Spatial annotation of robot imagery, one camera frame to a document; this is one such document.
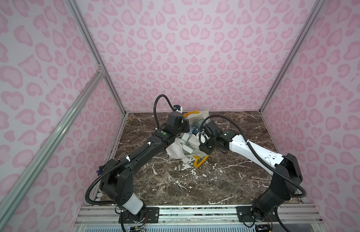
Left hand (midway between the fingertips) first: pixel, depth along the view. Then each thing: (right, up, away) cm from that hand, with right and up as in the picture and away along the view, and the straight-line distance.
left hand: (189, 120), depth 83 cm
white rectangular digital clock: (+2, -14, +4) cm, 15 cm away
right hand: (+9, -14, +2) cm, 17 cm away
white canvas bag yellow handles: (-8, -16, 0) cm, 18 cm away
